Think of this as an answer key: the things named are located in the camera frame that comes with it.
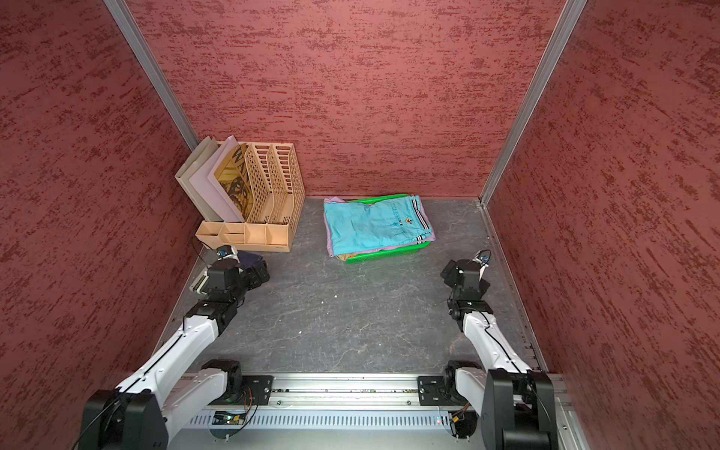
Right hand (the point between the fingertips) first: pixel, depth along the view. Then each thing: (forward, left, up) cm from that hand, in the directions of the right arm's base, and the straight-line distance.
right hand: (460, 271), depth 88 cm
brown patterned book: (+34, +78, +13) cm, 86 cm away
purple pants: (+13, +44, +3) cm, 46 cm away
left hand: (0, +67, +3) cm, 67 cm away
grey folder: (+28, +87, +23) cm, 94 cm away
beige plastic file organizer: (+38, +67, 0) cm, 77 cm away
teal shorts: (+16, +35, +5) cm, 39 cm away
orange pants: (+5, +38, +2) cm, 38 cm away
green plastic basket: (+6, +25, +1) cm, 25 cm away
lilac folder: (+25, +84, +18) cm, 89 cm away
